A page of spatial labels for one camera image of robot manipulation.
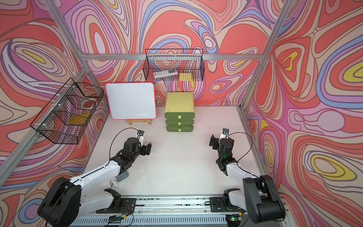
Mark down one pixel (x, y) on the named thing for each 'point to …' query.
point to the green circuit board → (116, 217)
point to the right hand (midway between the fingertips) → (220, 139)
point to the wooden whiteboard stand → (130, 121)
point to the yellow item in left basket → (78, 119)
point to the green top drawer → (179, 115)
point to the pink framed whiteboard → (132, 100)
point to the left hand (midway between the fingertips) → (144, 141)
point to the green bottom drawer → (179, 128)
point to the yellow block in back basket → (185, 76)
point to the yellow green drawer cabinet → (179, 110)
